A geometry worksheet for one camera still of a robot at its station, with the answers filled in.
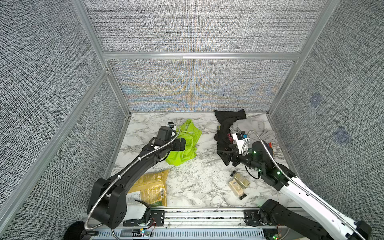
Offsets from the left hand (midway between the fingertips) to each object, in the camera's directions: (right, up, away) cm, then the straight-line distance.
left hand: (177, 140), depth 86 cm
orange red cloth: (+61, -4, +14) cm, 63 cm away
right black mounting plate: (+37, -37, -13) cm, 54 cm away
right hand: (+24, -3, -14) cm, 28 cm away
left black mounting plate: (-9, -37, -12) cm, 40 cm away
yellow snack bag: (-13, -24, -9) cm, 29 cm away
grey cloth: (+50, +6, +11) cm, 52 cm away
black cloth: (+35, +15, +30) cm, 49 cm away
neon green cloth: (+7, +4, +17) cm, 19 cm away
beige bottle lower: (+32, -26, -6) cm, 42 cm away
